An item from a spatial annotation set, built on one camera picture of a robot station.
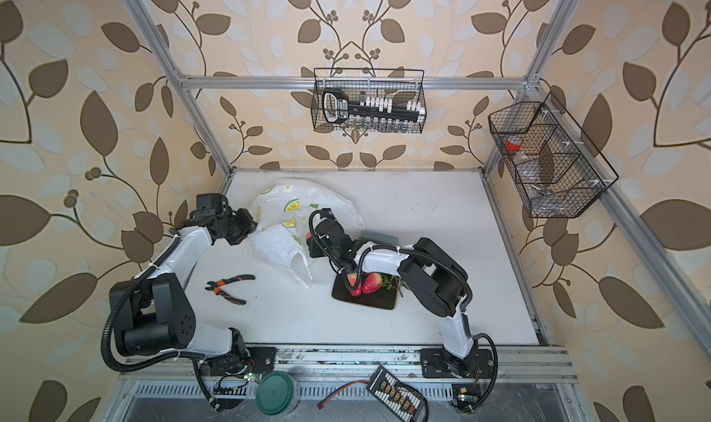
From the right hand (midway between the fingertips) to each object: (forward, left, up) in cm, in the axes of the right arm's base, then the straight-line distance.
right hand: (309, 242), depth 89 cm
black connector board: (-42, -25, -7) cm, 49 cm away
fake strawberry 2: (-14, -20, -1) cm, 24 cm away
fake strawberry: (-11, -14, -5) cm, 18 cm away
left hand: (+6, +16, +5) cm, 18 cm away
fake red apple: (+1, 0, +2) cm, 2 cm away
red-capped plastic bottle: (+22, -67, +21) cm, 73 cm away
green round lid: (-40, +3, +2) cm, 40 cm away
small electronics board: (-41, -43, -10) cm, 60 cm away
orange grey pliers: (-10, +30, -8) cm, 33 cm away
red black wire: (-42, -6, -9) cm, 43 cm away
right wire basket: (+5, -71, +26) cm, 75 cm away
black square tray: (-16, -24, -9) cm, 30 cm away
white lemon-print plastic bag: (+14, +11, -1) cm, 18 cm away
